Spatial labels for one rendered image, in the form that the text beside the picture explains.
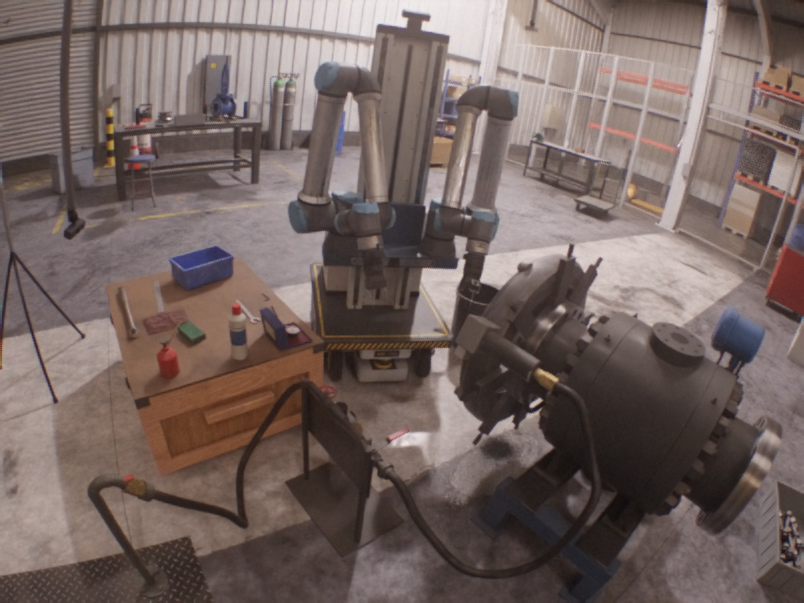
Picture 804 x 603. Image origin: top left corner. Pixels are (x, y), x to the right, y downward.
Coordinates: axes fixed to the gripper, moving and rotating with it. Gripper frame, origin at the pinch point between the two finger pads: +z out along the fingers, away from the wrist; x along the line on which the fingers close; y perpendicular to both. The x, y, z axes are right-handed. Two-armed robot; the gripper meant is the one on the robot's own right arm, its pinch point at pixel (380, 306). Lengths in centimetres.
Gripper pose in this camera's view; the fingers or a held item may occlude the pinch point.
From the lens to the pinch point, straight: 151.7
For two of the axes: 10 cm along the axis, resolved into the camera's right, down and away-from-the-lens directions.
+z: 1.3, 9.8, 1.5
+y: -3.6, -0.9, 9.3
